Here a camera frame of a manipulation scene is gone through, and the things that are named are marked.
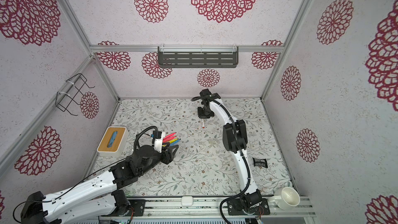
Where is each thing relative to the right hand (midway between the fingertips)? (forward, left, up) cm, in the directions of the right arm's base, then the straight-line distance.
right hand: (202, 114), depth 103 cm
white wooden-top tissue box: (-21, +52, -1) cm, 56 cm away
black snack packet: (-30, -34, -6) cm, 45 cm away
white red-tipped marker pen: (-7, -1, -3) cm, 8 cm away
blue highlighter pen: (-19, +18, -7) cm, 26 cm away
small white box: (-50, +6, -7) cm, 51 cm away
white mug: (-47, -44, -9) cm, 65 cm away
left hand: (-31, +13, +11) cm, 35 cm away
